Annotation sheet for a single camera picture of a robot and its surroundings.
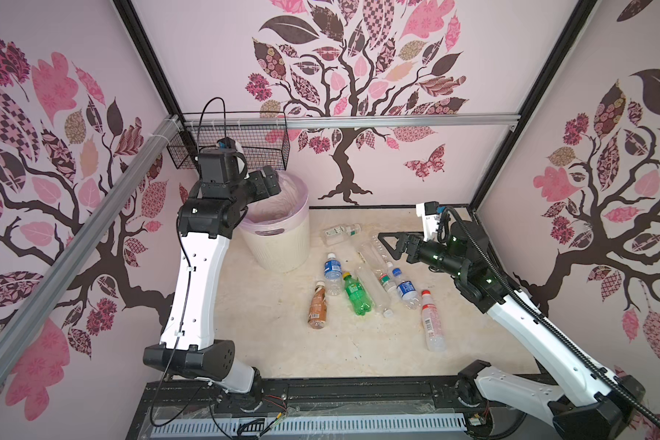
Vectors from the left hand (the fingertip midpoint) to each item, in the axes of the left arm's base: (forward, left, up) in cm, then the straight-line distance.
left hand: (262, 182), depth 68 cm
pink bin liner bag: (+18, +6, -32) cm, 37 cm away
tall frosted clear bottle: (-6, -32, -39) cm, 51 cm away
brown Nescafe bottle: (-18, -13, -38) cm, 44 cm away
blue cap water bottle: (-11, -43, -37) cm, 58 cm away
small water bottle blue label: (-3, -18, -38) cm, 42 cm away
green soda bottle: (-13, -26, -37) cm, 47 cm away
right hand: (-11, -32, -7) cm, 35 cm away
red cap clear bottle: (-23, -48, -36) cm, 64 cm away
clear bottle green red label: (0, -33, -38) cm, 51 cm away
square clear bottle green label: (+13, -18, -38) cm, 44 cm away
